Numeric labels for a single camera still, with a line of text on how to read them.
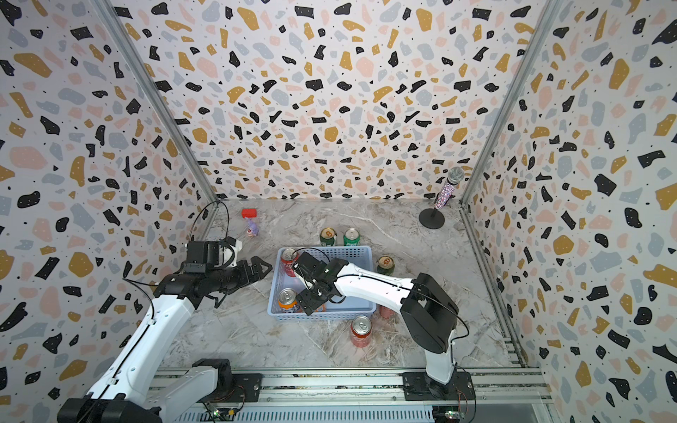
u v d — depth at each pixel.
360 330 0.74
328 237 0.96
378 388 0.76
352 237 0.97
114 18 0.70
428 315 0.46
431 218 1.16
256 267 0.70
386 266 0.88
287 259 0.89
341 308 0.87
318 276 0.62
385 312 0.87
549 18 0.72
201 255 0.61
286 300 0.80
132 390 0.39
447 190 0.91
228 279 0.65
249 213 1.18
